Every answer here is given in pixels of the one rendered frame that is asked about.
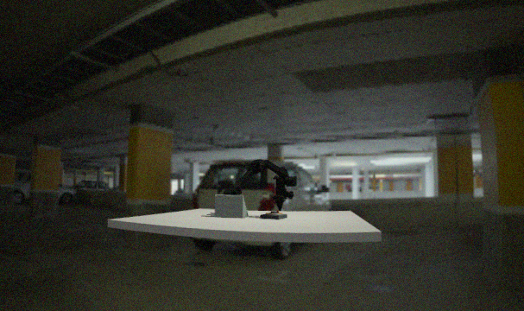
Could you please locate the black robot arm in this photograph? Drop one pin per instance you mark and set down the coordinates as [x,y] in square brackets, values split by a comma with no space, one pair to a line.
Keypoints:
[255,167]

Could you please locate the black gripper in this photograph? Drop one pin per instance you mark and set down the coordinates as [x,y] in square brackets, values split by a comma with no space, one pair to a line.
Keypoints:
[279,197]

